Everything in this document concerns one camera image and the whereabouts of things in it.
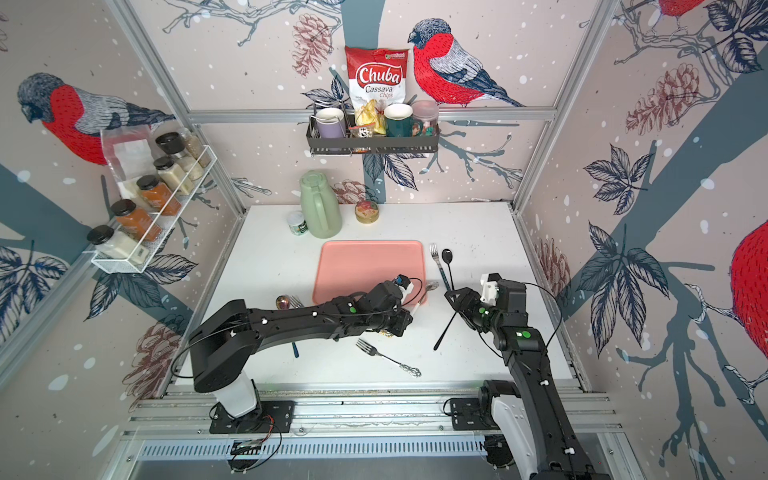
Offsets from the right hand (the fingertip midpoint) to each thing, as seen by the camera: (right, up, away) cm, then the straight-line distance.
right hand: (451, 295), depth 79 cm
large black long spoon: (0, -13, +8) cm, 15 cm away
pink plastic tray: (-31, +5, +25) cm, 40 cm away
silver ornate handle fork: (-22, -17, +4) cm, 28 cm away
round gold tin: (-26, +25, +36) cm, 51 cm away
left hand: (-9, -6, +2) cm, 11 cm away
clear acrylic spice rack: (-73, +27, +2) cm, 78 cm away
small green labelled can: (-52, +20, +31) cm, 64 cm away
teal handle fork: (-1, +11, +27) cm, 30 cm away
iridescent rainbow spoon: (-51, -5, +13) cm, 53 cm away
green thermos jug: (-39, +25, +16) cm, 49 cm away
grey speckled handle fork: (-47, -5, +13) cm, 49 cm away
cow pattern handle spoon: (-4, +1, +11) cm, 11 cm away
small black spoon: (+3, +8, +24) cm, 26 cm away
